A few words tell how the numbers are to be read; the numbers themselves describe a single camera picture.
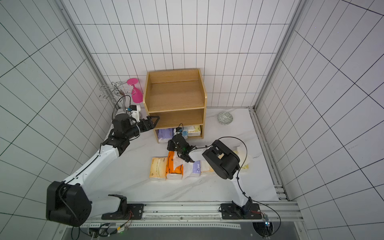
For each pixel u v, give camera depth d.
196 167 0.83
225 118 1.10
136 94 1.06
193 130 0.97
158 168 0.83
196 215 0.73
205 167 0.83
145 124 0.70
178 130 0.88
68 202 0.39
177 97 0.88
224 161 0.54
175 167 0.79
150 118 0.71
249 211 0.63
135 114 0.71
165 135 0.95
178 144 0.74
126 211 0.70
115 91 0.92
